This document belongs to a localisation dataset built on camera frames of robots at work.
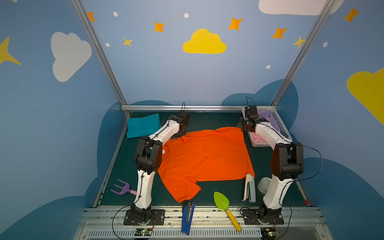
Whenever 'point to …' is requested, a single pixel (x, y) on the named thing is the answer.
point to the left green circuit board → (143, 232)
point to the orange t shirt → (189, 157)
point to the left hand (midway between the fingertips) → (179, 134)
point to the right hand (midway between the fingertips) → (243, 122)
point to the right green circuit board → (269, 232)
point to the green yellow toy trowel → (223, 202)
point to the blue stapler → (187, 216)
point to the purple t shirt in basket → (268, 114)
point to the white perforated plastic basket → (278, 114)
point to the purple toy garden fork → (125, 189)
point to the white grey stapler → (250, 190)
